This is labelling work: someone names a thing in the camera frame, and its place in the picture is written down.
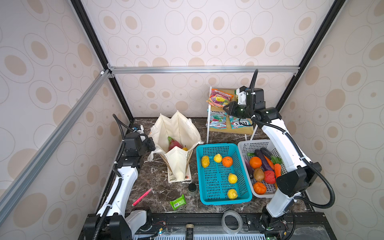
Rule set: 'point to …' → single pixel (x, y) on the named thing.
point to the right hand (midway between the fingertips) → (225, 107)
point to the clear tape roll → (228, 230)
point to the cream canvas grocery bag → (181, 129)
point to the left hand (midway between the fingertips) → (154, 135)
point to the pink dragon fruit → (173, 143)
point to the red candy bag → (219, 98)
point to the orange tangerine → (227, 161)
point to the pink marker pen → (142, 197)
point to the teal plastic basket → (222, 178)
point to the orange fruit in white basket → (255, 162)
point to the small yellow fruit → (218, 158)
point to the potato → (259, 174)
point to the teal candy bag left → (218, 120)
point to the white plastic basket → (262, 166)
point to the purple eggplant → (266, 165)
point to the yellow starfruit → (205, 161)
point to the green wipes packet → (178, 202)
